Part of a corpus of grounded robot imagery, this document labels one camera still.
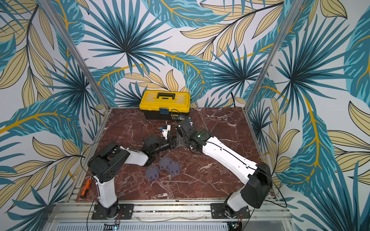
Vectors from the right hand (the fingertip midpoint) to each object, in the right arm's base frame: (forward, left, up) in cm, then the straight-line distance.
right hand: (184, 138), depth 79 cm
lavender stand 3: (-6, +12, -19) cm, 23 cm away
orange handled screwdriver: (-20, +54, -17) cm, 60 cm away
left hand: (+1, -1, -4) cm, 4 cm away
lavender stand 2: (-12, +19, -19) cm, 29 cm away
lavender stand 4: (-9, +6, -19) cm, 22 cm away
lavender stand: (-6, +2, +8) cm, 10 cm away
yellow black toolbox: (+30, +12, -3) cm, 32 cm away
